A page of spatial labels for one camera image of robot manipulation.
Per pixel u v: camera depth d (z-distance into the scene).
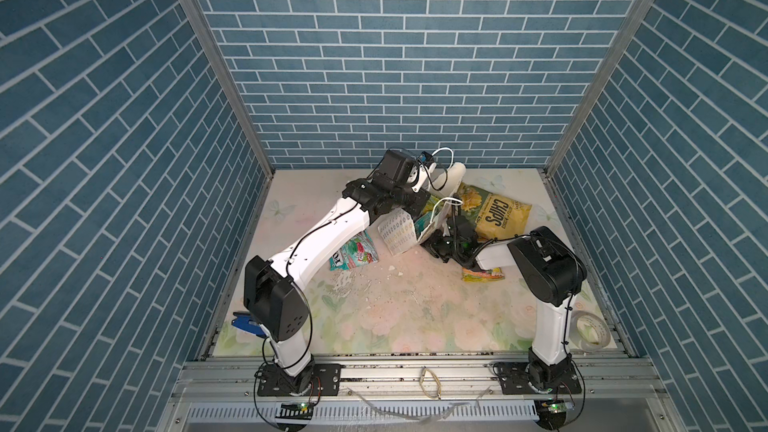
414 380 0.75
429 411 0.71
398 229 0.80
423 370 0.77
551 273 0.53
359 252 0.94
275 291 0.42
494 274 0.91
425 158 0.68
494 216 0.99
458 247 0.81
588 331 0.83
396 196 0.64
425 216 0.71
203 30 0.81
